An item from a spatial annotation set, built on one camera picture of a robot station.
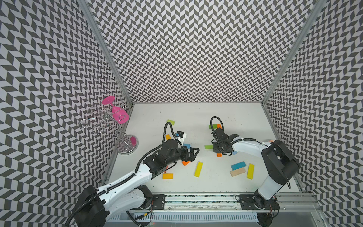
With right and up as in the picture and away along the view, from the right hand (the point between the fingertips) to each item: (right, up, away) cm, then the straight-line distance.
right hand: (218, 150), depth 92 cm
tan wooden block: (+9, -10, -10) cm, 17 cm away
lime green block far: (-32, +18, +13) cm, 39 cm away
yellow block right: (+17, -10, -9) cm, 22 cm away
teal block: (+10, -7, -8) cm, 15 cm away
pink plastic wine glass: (-63, +24, -6) cm, 67 cm away
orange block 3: (0, -1, -4) cm, 5 cm away
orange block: (-22, -6, -6) cm, 24 cm away
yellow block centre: (-14, -9, -8) cm, 18 cm away
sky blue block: (-21, +3, +1) cm, 21 cm away
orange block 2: (-1, +17, -6) cm, 18 cm away
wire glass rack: (-73, +21, -8) cm, 76 cm away
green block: (-4, +17, -5) cm, 18 cm away
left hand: (-18, +4, -16) cm, 24 cm away
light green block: (-6, +3, -1) cm, 7 cm away
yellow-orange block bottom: (-32, -12, -10) cm, 36 cm away
